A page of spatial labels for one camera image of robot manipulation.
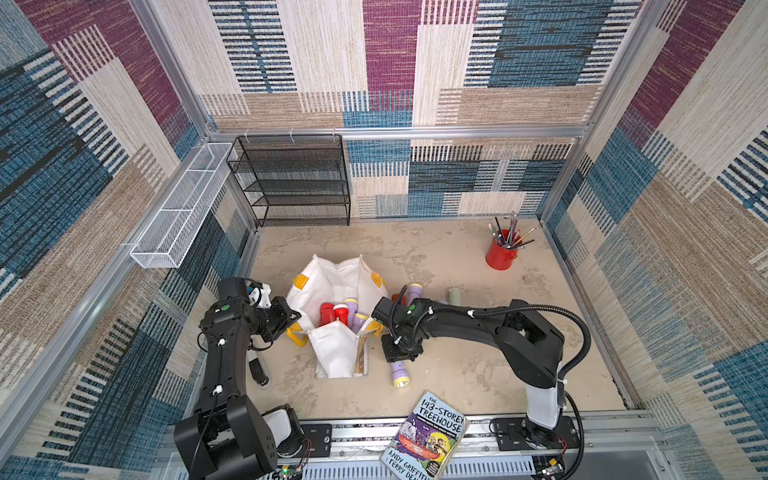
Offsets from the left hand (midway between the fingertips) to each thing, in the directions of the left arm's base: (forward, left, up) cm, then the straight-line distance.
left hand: (300, 314), depth 81 cm
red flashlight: (+11, -28, -11) cm, 32 cm away
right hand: (-8, -26, -13) cm, 30 cm away
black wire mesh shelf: (+52, +11, +5) cm, 53 cm away
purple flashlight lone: (-13, -26, -10) cm, 31 cm away
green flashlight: (+11, -45, -10) cm, 47 cm away
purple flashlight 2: (+7, -13, -8) cm, 17 cm away
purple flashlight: (+12, -32, -10) cm, 36 cm away
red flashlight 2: (+3, -6, -6) cm, 9 cm away
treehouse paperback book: (-28, -31, -11) cm, 44 cm away
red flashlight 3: (+4, -10, -7) cm, 13 cm away
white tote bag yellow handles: (-9, -11, -3) cm, 15 cm away
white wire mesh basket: (+10, +28, +21) cm, 36 cm away
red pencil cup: (+24, -62, -4) cm, 66 cm away
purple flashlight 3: (+1, -15, -7) cm, 16 cm away
